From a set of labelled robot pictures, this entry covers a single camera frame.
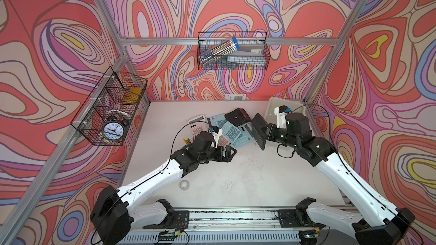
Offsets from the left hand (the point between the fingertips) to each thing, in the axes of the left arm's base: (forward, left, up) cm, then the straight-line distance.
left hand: (230, 151), depth 75 cm
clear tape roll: (-9, +23, -18) cm, 30 cm away
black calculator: (+9, -12, +10) cm, 18 cm away
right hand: (+5, -13, +8) cm, 16 cm away
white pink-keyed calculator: (+27, +19, -15) cm, 36 cm away
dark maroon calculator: (+31, -6, -12) cm, 34 cm away
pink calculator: (+14, +3, -15) cm, 21 cm away
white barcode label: (+53, -7, -16) cm, 56 cm away
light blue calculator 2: (+18, -10, -16) cm, 26 cm away
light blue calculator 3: (+29, +7, -14) cm, 33 cm away
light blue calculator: (+20, -1, -13) cm, 24 cm away
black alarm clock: (+3, +48, +12) cm, 49 cm away
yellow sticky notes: (+21, +46, +14) cm, 53 cm away
